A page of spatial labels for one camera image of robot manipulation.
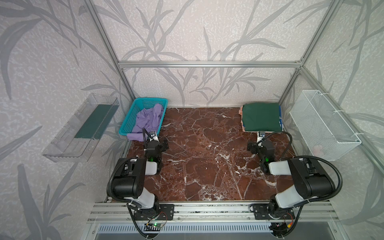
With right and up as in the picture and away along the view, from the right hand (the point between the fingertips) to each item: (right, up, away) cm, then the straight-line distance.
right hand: (257, 136), depth 95 cm
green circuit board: (-60, -42, -24) cm, 77 cm away
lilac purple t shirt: (-76, +11, +16) cm, 79 cm away
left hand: (-64, +2, -2) cm, 64 cm away
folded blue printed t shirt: (+20, +10, +9) cm, 23 cm away
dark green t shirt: (+7, +13, +10) cm, 18 cm away
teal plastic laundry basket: (-84, +24, +19) cm, 89 cm away
